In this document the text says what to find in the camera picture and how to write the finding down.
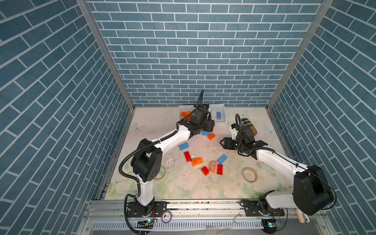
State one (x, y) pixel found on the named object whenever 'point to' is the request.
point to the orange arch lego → (212, 164)
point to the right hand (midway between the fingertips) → (224, 142)
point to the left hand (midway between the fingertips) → (214, 123)
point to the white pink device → (302, 217)
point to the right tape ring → (249, 175)
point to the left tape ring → (162, 173)
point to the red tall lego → (187, 156)
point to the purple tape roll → (166, 216)
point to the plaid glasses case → (245, 121)
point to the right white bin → (219, 107)
